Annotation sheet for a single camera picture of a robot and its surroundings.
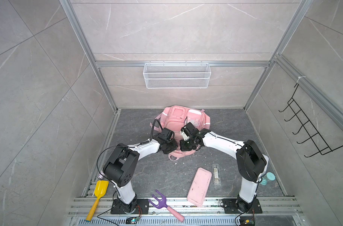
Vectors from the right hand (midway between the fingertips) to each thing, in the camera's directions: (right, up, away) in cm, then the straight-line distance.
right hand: (181, 148), depth 89 cm
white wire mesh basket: (-3, +51, +12) cm, 53 cm away
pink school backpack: (-4, +20, +17) cm, 27 cm away
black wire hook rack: (+59, +7, -30) cm, 66 cm away
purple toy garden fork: (-11, -27, -14) cm, 33 cm away
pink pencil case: (+10, -19, -11) cm, 24 cm away
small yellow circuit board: (+34, -34, -19) cm, 51 cm away
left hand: (-1, +2, +3) cm, 4 cm away
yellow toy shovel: (-47, -21, -9) cm, 53 cm away
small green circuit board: (-26, -32, -20) cm, 46 cm away
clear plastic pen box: (+21, -15, -6) cm, 26 cm away
